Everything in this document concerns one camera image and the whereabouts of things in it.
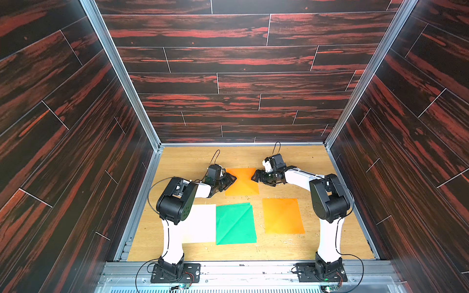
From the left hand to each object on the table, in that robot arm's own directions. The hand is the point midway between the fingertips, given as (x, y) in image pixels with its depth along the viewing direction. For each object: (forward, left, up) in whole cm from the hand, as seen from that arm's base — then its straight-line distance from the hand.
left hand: (237, 179), depth 101 cm
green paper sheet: (-25, 0, -2) cm, 25 cm away
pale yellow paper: (-27, +17, -2) cm, 32 cm away
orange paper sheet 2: (-20, -24, -4) cm, 31 cm away
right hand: (+2, -13, -1) cm, 13 cm away
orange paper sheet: (-2, -4, -3) cm, 5 cm away
